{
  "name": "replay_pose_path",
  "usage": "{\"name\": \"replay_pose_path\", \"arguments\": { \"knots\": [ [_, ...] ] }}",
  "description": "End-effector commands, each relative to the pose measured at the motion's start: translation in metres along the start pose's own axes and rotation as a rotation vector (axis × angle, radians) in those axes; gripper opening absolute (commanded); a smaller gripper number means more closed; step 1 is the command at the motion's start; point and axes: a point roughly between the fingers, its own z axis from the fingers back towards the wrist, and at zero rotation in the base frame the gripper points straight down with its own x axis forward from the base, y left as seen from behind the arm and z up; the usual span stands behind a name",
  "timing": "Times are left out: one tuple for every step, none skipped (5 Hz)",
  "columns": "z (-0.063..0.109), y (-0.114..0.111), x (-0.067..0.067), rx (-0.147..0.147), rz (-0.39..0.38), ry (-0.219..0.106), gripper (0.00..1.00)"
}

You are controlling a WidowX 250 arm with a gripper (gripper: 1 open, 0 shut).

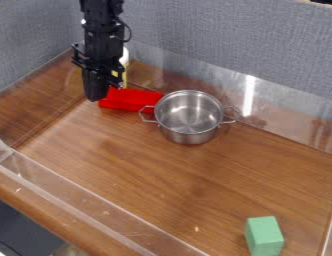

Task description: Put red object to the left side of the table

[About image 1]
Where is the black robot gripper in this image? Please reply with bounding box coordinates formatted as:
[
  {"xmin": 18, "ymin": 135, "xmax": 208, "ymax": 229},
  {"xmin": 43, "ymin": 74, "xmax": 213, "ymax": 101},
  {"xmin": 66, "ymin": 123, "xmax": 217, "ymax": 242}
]
[{"xmin": 71, "ymin": 28, "xmax": 125, "ymax": 101}]

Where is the red rectangular block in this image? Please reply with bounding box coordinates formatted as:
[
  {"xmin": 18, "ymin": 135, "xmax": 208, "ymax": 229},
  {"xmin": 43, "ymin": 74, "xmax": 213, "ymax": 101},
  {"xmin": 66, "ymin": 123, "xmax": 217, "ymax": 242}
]
[{"xmin": 98, "ymin": 87, "xmax": 164, "ymax": 112}]

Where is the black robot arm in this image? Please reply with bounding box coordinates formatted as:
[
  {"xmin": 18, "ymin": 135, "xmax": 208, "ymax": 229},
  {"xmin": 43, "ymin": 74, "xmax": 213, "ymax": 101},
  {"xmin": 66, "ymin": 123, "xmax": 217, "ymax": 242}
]
[{"xmin": 73, "ymin": 0, "xmax": 126, "ymax": 102}]

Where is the yellow play-doh can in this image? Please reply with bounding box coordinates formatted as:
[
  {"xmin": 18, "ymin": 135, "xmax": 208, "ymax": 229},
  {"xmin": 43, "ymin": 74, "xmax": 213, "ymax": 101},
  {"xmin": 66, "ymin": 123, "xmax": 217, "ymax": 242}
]
[{"xmin": 120, "ymin": 47, "xmax": 130, "ymax": 88}]

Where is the small steel pot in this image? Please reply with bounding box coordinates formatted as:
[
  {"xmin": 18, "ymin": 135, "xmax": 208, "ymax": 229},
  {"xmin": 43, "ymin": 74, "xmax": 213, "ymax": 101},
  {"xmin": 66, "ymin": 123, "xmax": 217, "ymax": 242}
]
[{"xmin": 138, "ymin": 90, "xmax": 241, "ymax": 145}]

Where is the clear acrylic table barrier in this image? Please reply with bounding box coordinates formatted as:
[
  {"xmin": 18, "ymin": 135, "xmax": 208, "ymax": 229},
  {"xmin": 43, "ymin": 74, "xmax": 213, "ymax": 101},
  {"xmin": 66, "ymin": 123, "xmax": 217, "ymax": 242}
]
[{"xmin": 0, "ymin": 43, "xmax": 332, "ymax": 256}]

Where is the green foam block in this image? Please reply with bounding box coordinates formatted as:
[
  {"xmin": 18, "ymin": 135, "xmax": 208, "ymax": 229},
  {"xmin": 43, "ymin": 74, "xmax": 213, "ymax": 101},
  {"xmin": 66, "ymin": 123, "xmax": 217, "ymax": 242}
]
[{"xmin": 244, "ymin": 216, "xmax": 285, "ymax": 256}]

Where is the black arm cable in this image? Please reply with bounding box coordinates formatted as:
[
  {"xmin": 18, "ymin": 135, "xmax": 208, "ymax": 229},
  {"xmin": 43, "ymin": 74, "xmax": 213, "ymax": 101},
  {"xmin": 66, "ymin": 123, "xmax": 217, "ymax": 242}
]
[{"xmin": 114, "ymin": 16, "xmax": 134, "ymax": 43}]

